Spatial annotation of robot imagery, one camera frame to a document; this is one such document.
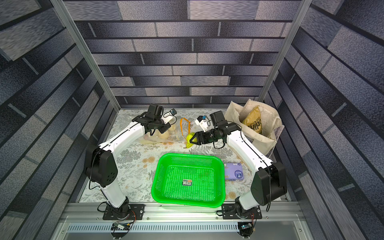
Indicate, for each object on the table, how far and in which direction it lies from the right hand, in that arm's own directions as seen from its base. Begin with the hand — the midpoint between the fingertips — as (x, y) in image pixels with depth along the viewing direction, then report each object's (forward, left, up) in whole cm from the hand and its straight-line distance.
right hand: (193, 140), depth 80 cm
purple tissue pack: (-12, -23, -13) cm, 29 cm away
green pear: (-3, +3, +1) cm, 4 cm away
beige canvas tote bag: (+14, -43, -6) cm, 46 cm away
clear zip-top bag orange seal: (+16, +13, -18) cm, 27 cm away
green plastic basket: (-11, -8, -20) cm, 24 cm away
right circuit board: (-37, -26, -22) cm, 51 cm away
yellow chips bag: (+11, -34, +4) cm, 36 cm away
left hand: (+14, +16, 0) cm, 22 cm away
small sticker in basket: (-17, +3, -19) cm, 25 cm away
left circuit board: (-39, +35, -20) cm, 56 cm away
